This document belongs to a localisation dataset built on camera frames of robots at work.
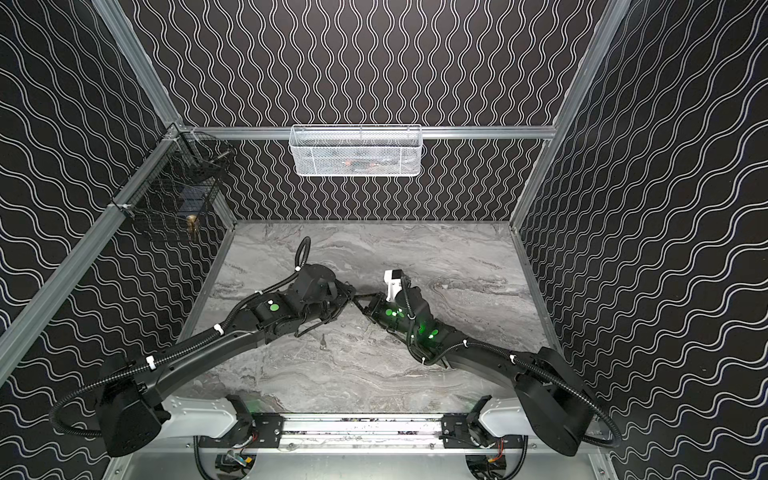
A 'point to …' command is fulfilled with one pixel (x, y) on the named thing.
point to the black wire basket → (175, 181)
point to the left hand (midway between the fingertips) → (367, 294)
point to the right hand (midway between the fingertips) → (350, 301)
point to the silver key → (323, 343)
